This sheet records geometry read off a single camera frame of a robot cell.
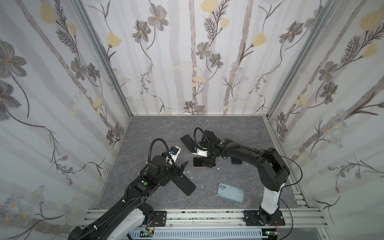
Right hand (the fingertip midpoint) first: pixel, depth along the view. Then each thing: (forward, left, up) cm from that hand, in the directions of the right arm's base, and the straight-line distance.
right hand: (201, 151), depth 91 cm
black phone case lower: (-18, +10, -8) cm, 22 cm away
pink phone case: (-7, +2, -8) cm, 11 cm away
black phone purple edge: (+12, +9, -10) cm, 18 cm away
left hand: (-8, +14, +11) cm, 19 cm away
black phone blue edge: (-9, +2, +4) cm, 10 cm away
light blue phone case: (-22, -17, -7) cm, 29 cm away
